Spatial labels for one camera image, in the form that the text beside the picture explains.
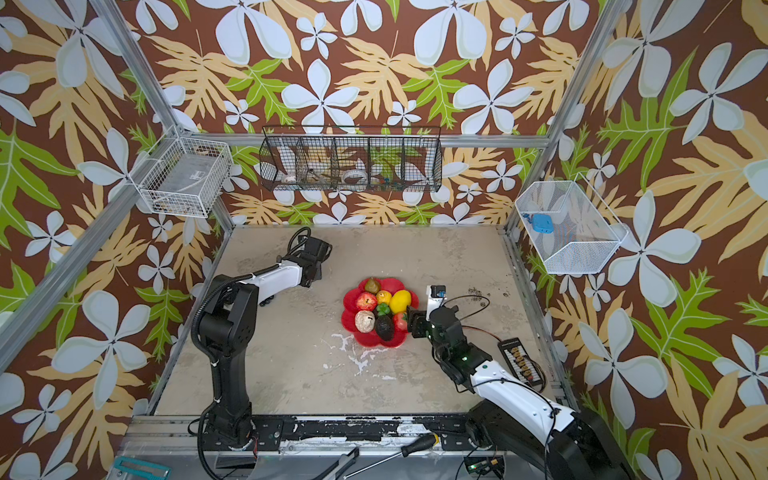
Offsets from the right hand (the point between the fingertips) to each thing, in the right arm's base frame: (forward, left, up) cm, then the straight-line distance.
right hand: (414, 306), depth 83 cm
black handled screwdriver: (-31, -2, -11) cm, 33 cm away
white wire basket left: (+31, +66, +22) cm, 76 cm away
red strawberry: (-1, +3, -7) cm, 8 cm away
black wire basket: (+44, +4, +19) cm, 49 cm away
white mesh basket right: (+17, -46, +13) cm, 50 cm away
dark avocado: (-3, +8, -6) cm, 11 cm away
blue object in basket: (+20, -38, +13) cm, 45 cm away
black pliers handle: (-35, +19, -12) cm, 41 cm away
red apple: (+5, +14, -6) cm, 16 cm away
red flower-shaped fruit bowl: (+1, +20, -10) cm, 22 cm away
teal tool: (-37, +65, -12) cm, 76 cm away
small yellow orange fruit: (+8, +9, -7) cm, 13 cm away
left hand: (+21, +36, -6) cm, 42 cm away
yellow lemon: (+6, +3, -7) cm, 10 cm away
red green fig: (+11, +12, -6) cm, 17 cm away
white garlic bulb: (-2, +14, -5) cm, 15 cm away
